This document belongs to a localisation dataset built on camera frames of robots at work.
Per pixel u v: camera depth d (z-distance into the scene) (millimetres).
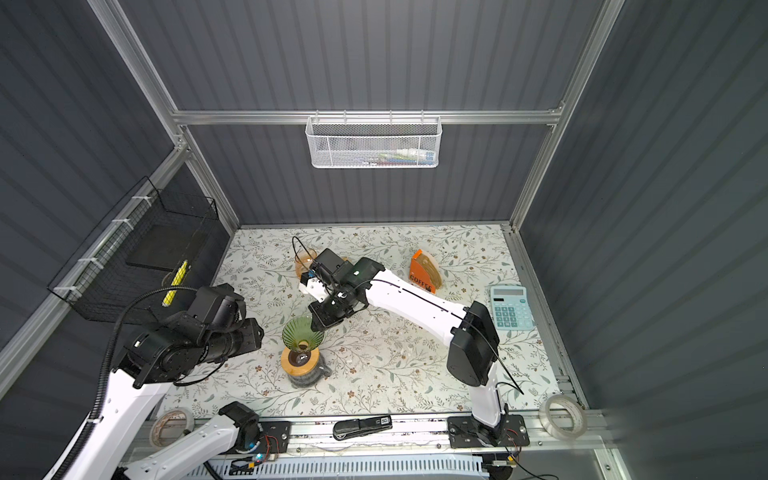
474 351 468
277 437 728
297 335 720
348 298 550
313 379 794
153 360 394
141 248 764
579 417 744
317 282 693
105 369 395
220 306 481
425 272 960
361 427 709
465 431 725
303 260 1073
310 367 755
